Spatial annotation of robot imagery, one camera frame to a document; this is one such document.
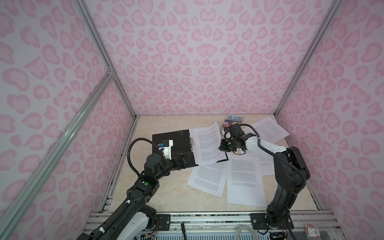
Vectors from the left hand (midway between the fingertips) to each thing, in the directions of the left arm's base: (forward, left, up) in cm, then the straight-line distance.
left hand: (188, 151), depth 73 cm
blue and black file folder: (+8, -21, -22) cm, 32 cm away
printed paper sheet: (+18, -12, -23) cm, 31 cm away
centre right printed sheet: (-7, -31, -23) cm, 40 cm away
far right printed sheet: (+31, -57, -23) cm, 69 cm away
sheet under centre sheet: (-5, -12, -23) cm, 26 cm away
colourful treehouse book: (+39, -30, -21) cm, 53 cm away
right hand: (+12, -18, -15) cm, 27 cm away
